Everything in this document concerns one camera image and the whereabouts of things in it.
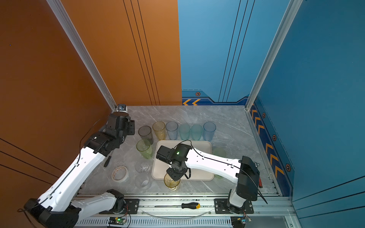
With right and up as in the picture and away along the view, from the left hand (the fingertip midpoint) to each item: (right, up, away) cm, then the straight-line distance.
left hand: (128, 120), depth 73 cm
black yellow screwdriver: (+34, -44, 0) cm, 56 cm away
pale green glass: (+52, -20, +20) cm, 59 cm away
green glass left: (+3, -17, +16) cm, 23 cm away
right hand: (+25, -28, -1) cm, 37 cm away
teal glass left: (+28, -7, +24) cm, 38 cm away
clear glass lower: (+6, -33, +4) cm, 34 cm away
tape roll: (-13, -33, +10) cm, 36 cm away
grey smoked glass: (+4, -8, +16) cm, 18 cm away
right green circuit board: (+56, -51, -3) cm, 76 cm away
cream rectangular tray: (+13, -30, +13) cm, 35 cm away
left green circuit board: (-5, -51, -2) cm, 51 cm away
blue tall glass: (+45, -6, +21) cm, 50 cm away
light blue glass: (+21, -5, +17) cm, 27 cm away
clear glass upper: (+3, -28, +12) cm, 31 cm away
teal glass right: (+37, -7, +22) cm, 44 cm away
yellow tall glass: (+13, -5, +17) cm, 22 cm away
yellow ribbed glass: (+22, -37, +8) cm, 44 cm away
